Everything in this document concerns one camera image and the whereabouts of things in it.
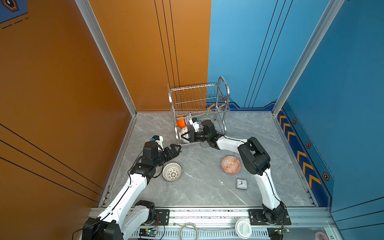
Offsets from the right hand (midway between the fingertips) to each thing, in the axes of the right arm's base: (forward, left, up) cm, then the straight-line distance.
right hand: (182, 136), depth 92 cm
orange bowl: (+11, +1, +1) cm, 11 cm away
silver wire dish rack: (+14, -5, +16) cm, 21 cm away
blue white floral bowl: (+5, -6, +8) cm, 11 cm away
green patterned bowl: (+2, -1, +3) cm, 4 cm away
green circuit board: (-47, +14, -12) cm, 51 cm away
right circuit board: (-47, -50, -12) cm, 69 cm away
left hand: (-11, +2, +5) cm, 12 cm away
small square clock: (-25, -34, -10) cm, 44 cm away
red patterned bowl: (-14, -30, -10) cm, 35 cm away
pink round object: (-49, -66, -12) cm, 83 cm away
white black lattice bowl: (-18, +6, -9) cm, 21 cm away
